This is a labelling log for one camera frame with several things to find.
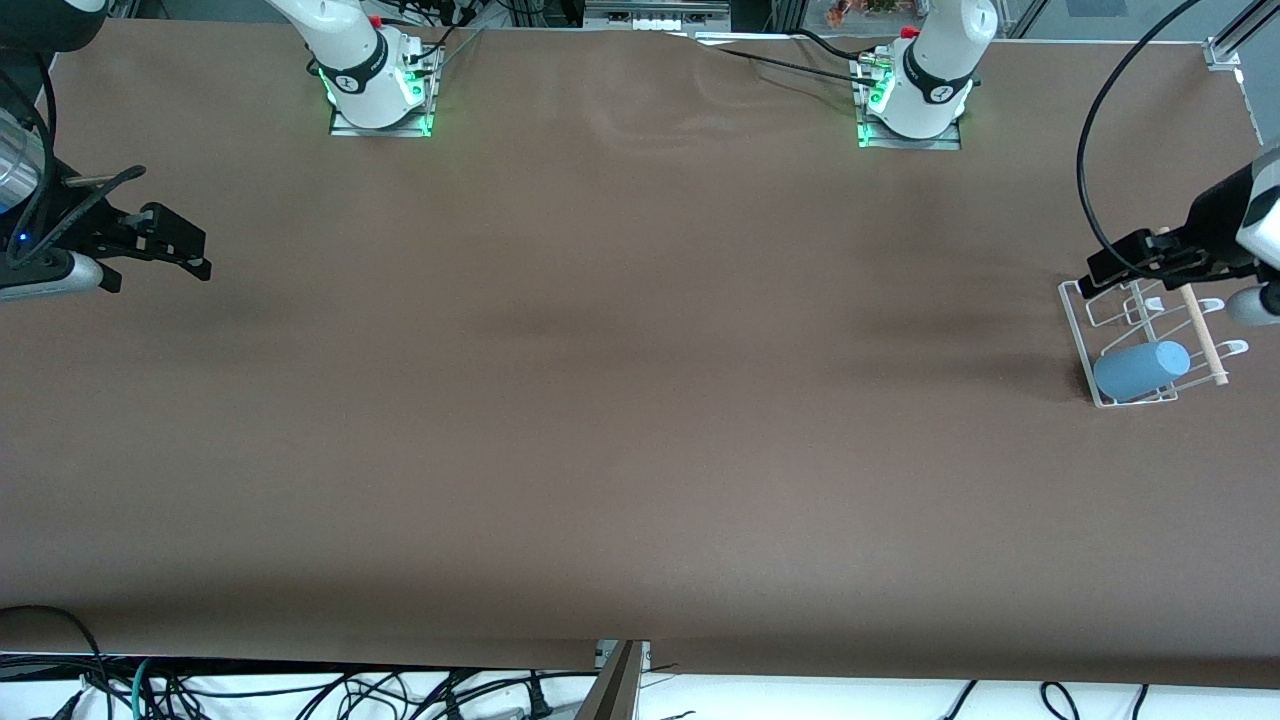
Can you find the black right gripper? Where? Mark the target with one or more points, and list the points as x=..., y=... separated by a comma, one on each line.
x=72, y=222

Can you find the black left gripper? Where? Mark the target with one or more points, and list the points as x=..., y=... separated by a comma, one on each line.
x=1211, y=222

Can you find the light blue plastic cup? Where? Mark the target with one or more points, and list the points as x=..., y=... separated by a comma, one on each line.
x=1140, y=372

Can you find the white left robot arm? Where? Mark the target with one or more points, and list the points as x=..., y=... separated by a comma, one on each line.
x=930, y=70

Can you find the orange red background item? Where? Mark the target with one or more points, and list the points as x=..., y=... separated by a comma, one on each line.
x=860, y=10

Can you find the brown table cover sheet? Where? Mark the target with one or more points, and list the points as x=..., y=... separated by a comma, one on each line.
x=640, y=450

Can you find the white power strip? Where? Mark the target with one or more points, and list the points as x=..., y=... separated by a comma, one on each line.
x=655, y=12

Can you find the dark angled metal bar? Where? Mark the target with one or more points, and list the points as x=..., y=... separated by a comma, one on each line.
x=612, y=695

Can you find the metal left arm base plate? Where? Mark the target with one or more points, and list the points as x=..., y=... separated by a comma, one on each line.
x=940, y=143

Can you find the aluminium frame profile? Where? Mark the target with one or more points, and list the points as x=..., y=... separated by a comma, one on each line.
x=1235, y=40

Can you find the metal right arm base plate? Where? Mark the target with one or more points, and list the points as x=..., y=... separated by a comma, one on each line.
x=400, y=130

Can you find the silver metal table bracket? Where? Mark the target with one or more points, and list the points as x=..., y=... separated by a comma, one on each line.
x=643, y=655

